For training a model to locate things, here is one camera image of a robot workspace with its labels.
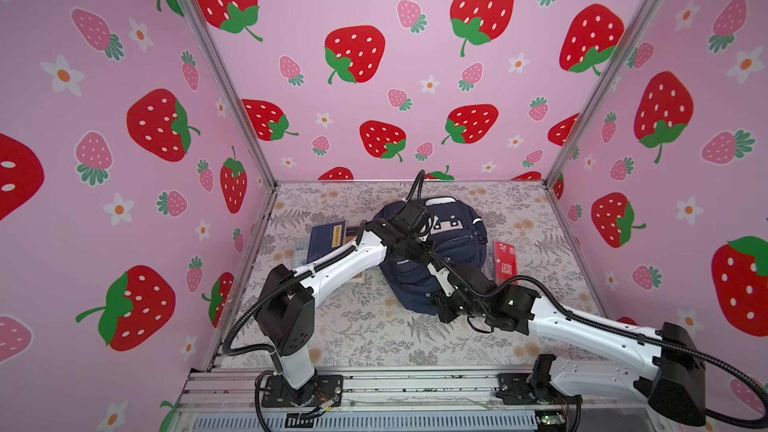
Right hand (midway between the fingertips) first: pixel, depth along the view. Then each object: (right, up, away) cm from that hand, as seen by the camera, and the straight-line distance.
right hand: (425, 300), depth 76 cm
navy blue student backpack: (+12, +16, +11) cm, 23 cm away
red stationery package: (+29, +5, +20) cm, 35 cm away
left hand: (+3, +11, +6) cm, 13 cm away
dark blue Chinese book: (-33, +13, +29) cm, 46 cm away
